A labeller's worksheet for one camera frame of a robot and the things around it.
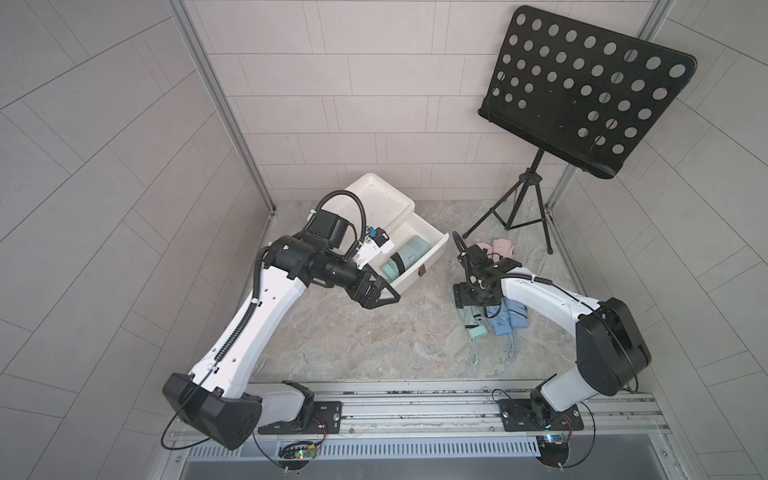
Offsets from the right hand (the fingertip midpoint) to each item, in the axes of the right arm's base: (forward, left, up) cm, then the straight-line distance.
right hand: (465, 299), depth 88 cm
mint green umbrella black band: (+5, +17, +16) cm, 24 cm away
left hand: (-8, +21, +24) cm, 33 cm away
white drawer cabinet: (+20, +22, +20) cm, 36 cm away
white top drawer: (+12, +18, +18) cm, 28 cm away
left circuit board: (-35, +45, -1) cm, 57 cm away
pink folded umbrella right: (+18, -16, 0) cm, 24 cm away
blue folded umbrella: (-6, -8, 0) cm, 11 cm away
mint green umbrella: (-6, -1, 0) cm, 6 cm away
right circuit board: (-37, -14, -5) cm, 39 cm away
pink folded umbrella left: (+19, -12, -1) cm, 22 cm away
